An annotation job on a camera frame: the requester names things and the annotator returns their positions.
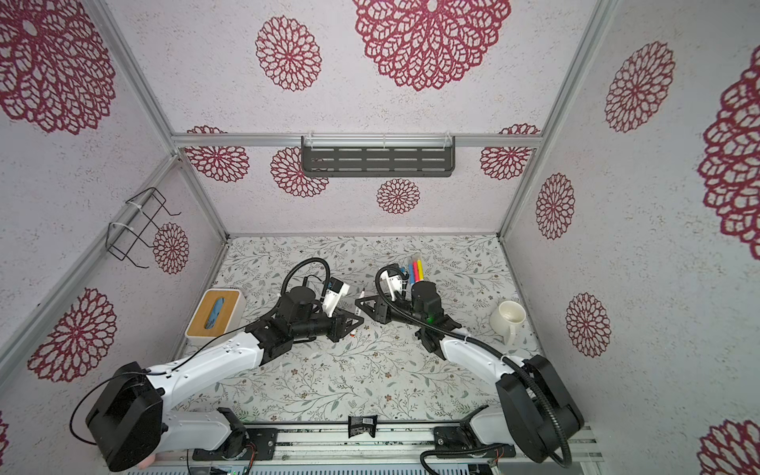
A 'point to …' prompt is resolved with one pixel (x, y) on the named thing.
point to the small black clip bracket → (357, 425)
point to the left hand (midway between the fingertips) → (359, 322)
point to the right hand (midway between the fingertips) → (357, 300)
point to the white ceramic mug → (506, 320)
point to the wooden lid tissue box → (219, 314)
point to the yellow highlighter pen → (421, 267)
